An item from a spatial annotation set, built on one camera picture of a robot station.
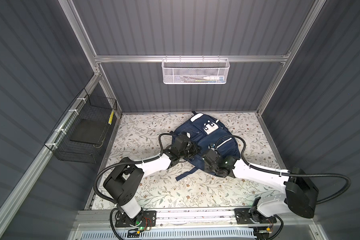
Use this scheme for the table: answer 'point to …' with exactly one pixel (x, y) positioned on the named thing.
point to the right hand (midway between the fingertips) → (208, 164)
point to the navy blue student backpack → (210, 133)
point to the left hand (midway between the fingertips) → (204, 147)
